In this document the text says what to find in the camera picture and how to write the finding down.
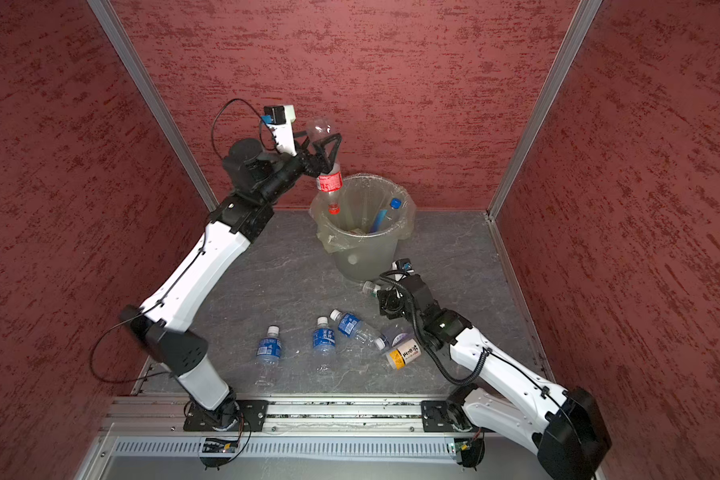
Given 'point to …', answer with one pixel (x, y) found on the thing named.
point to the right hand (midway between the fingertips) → (388, 297)
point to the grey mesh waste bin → (372, 263)
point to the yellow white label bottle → (398, 358)
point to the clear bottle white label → (371, 288)
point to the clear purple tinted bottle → (391, 339)
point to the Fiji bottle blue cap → (386, 216)
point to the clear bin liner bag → (366, 209)
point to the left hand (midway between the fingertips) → (326, 140)
